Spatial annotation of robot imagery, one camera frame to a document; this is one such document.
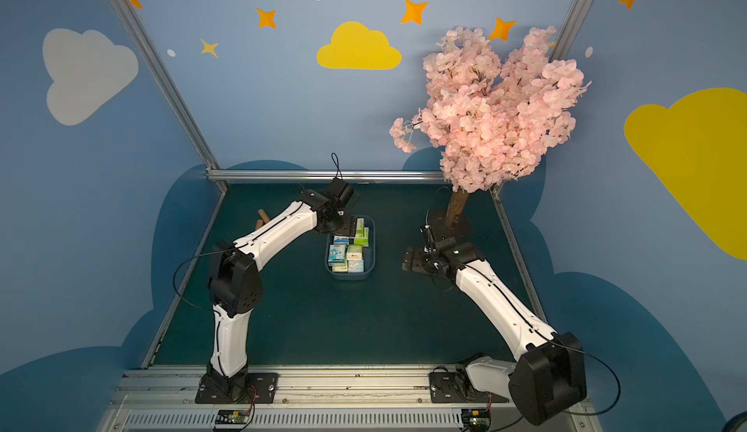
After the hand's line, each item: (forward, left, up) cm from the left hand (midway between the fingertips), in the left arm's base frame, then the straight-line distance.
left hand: (343, 224), depth 93 cm
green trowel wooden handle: (+12, +33, -13) cm, 38 cm away
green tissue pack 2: (-10, +1, -11) cm, 15 cm away
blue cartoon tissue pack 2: (-6, +2, -9) cm, 11 cm away
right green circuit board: (-50, -39, -15) cm, 65 cm away
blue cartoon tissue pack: (-1, +1, -8) cm, 8 cm away
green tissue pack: (-5, -4, -9) cm, 11 cm away
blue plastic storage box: (-4, -8, -12) cm, 15 cm away
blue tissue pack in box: (-9, -4, -11) cm, 15 cm away
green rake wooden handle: (+8, +34, -12) cm, 37 cm away
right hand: (-13, -25, +1) cm, 28 cm away
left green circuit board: (-51, +24, -14) cm, 58 cm away
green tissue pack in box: (+2, -6, -10) cm, 12 cm away
